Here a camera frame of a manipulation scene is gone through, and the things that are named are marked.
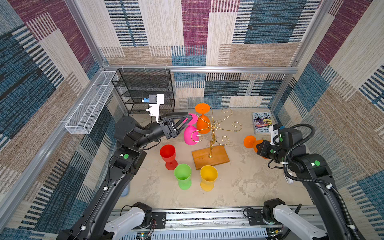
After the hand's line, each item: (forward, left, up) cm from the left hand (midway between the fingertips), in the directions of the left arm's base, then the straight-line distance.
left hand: (190, 116), depth 50 cm
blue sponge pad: (-9, +36, -50) cm, 62 cm away
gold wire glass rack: (+11, -11, -19) cm, 25 cm away
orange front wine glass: (+11, -32, -33) cm, 47 cm away
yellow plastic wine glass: (-4, -9, -42) cm, 43 cm away
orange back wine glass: (+18, -7, -26) cm, 32 cm away
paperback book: (+38, -51, -47) cm, 79 cm away
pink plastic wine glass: (+11, 0, -25) cm, 27 cm away
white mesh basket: (+15, +51, -17) cm, 55 cm away
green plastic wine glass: (-3, +5, -40) cm, 40 cm away
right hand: (+1, -30, -24) cm, 38 cm away
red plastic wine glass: (+7, +13, -38) cm, 40 cm away
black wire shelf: (+55, +36, -26) cm, 71 cm away
